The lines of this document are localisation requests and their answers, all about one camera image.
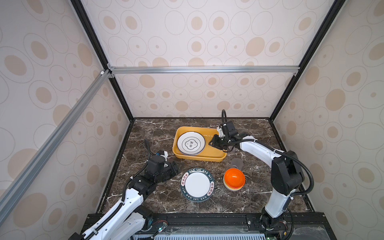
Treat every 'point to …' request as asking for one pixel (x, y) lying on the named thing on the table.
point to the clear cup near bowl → (237, 163)
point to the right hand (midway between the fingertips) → (209, 143)
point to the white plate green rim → (197, 184)
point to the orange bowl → (235, 178)
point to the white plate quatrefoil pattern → (191, 143)
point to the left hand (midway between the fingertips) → (186, 166)
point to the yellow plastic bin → (210, 153)
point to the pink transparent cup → (173, 160)
